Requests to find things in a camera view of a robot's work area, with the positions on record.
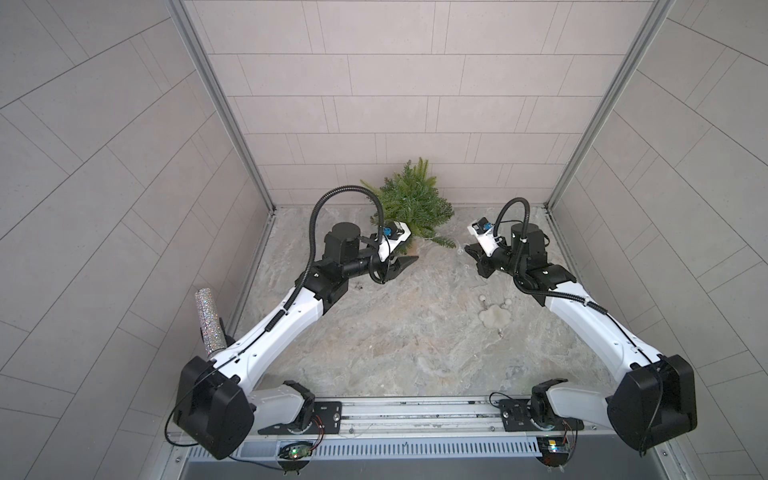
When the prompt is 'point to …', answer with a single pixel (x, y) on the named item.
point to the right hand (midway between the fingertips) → (467, 246)
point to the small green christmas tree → (411, 197)
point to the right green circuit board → (554, 450)
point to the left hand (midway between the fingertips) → (414, 248)
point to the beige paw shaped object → (493, 316)
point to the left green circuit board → (296, 450)
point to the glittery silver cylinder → (213, 336)
